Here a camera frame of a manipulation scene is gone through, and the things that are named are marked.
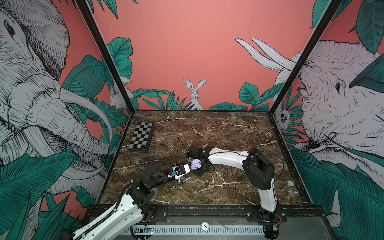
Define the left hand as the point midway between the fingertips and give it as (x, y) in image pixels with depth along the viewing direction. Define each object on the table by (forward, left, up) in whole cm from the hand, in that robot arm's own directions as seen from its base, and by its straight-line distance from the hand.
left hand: (194, 164), depth 65 cm
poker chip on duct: (-21, -4, -24) cm, 32 cm away
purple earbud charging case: (-1, -1, +2) cm, 2 cm away
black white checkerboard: (+28, +35, -22) cm, 50 cm away
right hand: (+6, -1, -24) cm, 25 cm away
